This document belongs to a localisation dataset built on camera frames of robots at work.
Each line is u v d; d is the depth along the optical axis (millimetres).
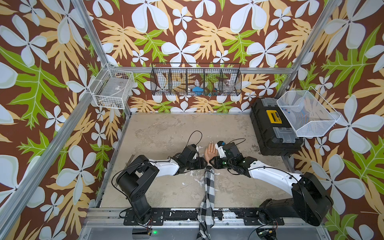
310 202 419
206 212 706
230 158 670
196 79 987
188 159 735
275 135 855
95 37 786
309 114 819
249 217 743
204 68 908
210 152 956
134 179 466
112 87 865
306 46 820
